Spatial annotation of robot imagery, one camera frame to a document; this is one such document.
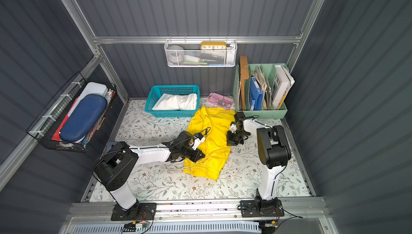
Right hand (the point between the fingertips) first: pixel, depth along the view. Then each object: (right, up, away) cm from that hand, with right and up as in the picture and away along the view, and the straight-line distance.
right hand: (231, 142), depth 96 cm
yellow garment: (-9, +10, +6) cm, 15 cm away
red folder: (-76, +9, -31) cm, 83 cm away
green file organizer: (+22, +43, +5) cm, 49 cm away
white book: (+30, +37, -2) cm, 48 cm away
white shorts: (-41, +26, +12) cm, 50 cm away
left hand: (-16, -7, -9) cm, 19 cm away
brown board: (+6, +41, -6) cm, 42 cm away
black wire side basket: (-77, +12, -35) cm, 86 cm away
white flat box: (-72, +30, -18) cm, 80 cm away
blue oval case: (-69, +16, -27) cm, 76 cm away
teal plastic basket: (-52, +35, +20) cm, 66 cm away
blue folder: (+15, +29, 0) cm, 33 cm away
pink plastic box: (-6, +27, +22) cm, 35 cm away
